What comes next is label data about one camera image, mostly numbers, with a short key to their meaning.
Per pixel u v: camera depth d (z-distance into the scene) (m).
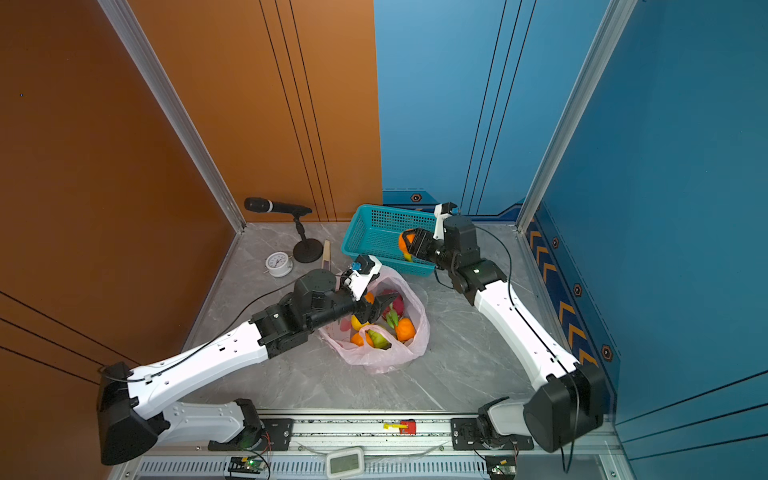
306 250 1.10
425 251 0.67
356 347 0.75
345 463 0.68
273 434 0.74
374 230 1.17
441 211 0.68
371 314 0.61
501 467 0.71
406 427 0.74
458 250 0.56
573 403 0.38
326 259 1.08
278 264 1.03
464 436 0.73
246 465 0.71
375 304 0.60
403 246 0.73
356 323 0.87
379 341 0.83
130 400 0.40
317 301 0.51
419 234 0.67
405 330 0.85
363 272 0.56
